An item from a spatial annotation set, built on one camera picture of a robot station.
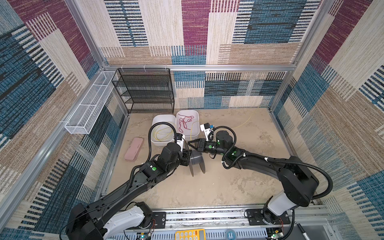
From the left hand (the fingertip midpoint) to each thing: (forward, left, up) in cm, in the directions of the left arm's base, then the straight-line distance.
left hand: (189, 149), depth 76 cm
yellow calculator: (-34, -2, -18) cm, 38 cm away
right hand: (+1, +1, +1) cm, 2 cm away
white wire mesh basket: (+22, +64, -2) cm, 68 cm away
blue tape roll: (-33, -20, -19) cm, 43 cm away
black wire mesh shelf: (+50, +30, -1) cm, 59 cm away
